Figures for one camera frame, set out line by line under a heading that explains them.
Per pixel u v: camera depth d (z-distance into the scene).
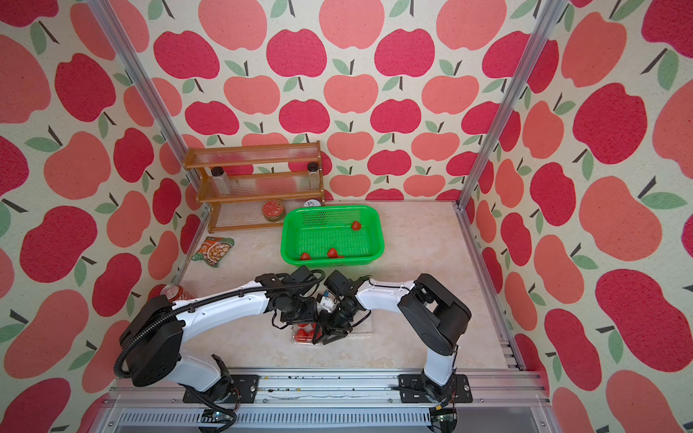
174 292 0.82
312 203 1.12
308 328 0.85
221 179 0.98
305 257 1.01
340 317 0.75
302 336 0.81
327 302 0.82
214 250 1.03
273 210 1.14
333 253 1.01
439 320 0.47
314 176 1.01
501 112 0.91
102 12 0.69
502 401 0.96
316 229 1.11
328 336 0.75
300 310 0.72
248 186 1.17
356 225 1.10
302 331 0.83
